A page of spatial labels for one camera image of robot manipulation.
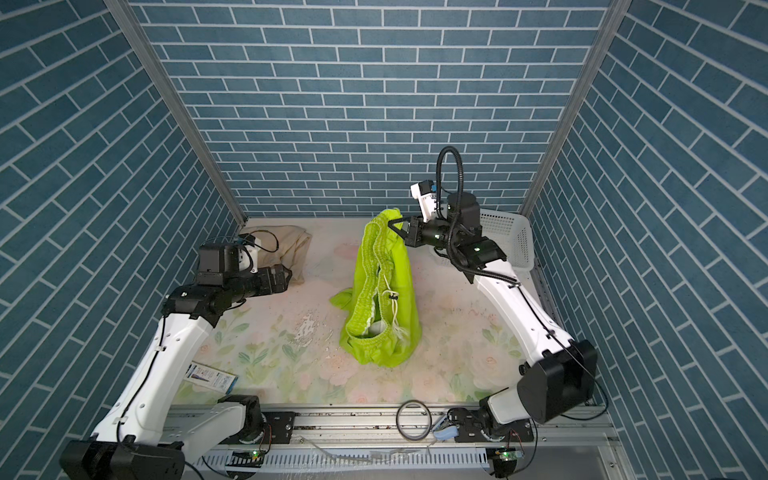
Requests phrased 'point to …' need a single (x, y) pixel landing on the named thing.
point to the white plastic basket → (513, 234)
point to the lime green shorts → (382, 318)
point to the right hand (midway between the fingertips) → (388, 220)
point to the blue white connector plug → (446, 433)
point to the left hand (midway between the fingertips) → (277, 272)
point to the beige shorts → (282, 245)
